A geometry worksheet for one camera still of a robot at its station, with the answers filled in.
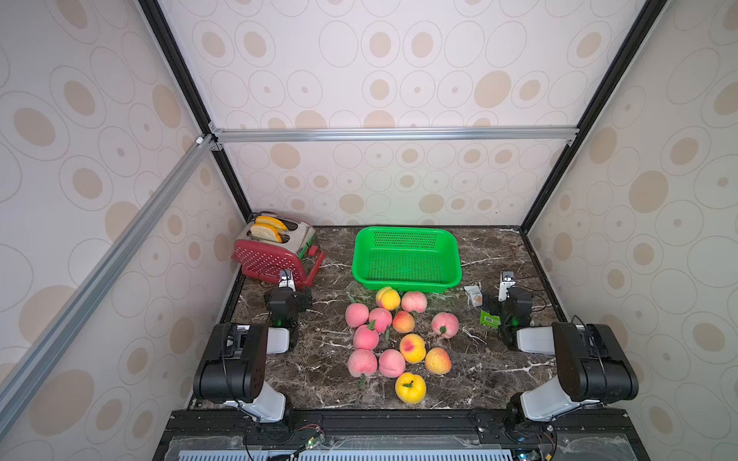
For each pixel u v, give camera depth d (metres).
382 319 0.88
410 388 0.74
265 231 0.92
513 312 0.72
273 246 0.91
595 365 0.46
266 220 0.93
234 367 0.45
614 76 0.78
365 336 0.85
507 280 0.81
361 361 0.79
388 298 0.92
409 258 1.10
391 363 0.79
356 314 0.90
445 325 0.85
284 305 0.71
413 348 0.81
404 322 0.87
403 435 0.73
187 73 0.78
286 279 0.80
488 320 0.92
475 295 0.98
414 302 0.90
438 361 0.80
